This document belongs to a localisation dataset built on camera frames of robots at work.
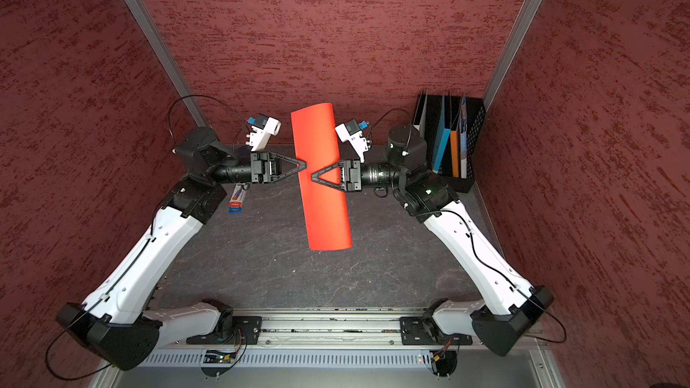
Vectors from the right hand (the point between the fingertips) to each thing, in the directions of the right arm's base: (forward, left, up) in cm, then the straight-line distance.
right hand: (315, 186), depth 54 cm
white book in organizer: (+43, -32, -15) cm, 56 cm away
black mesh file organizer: (+34, -41, -15) cm, 56 cm away
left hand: (+3, +3, +1) cm, 4 cm away
